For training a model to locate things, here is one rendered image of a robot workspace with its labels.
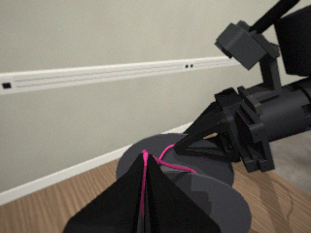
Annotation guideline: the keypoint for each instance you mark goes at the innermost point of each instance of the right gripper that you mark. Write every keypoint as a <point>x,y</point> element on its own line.
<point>268,111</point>

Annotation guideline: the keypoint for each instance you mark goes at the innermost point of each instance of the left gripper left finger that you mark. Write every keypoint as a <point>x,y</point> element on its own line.
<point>115,209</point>

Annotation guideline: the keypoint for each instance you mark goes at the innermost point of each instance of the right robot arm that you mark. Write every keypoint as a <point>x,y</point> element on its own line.
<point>293,33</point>

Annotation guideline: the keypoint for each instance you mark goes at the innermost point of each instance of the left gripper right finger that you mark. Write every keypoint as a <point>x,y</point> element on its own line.
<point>167,209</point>

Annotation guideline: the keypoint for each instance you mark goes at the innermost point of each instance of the black cable reel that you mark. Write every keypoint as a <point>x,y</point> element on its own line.
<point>210,188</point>

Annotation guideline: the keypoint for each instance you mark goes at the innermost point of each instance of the thin magenta cable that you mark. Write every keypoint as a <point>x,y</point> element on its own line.
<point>146,156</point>

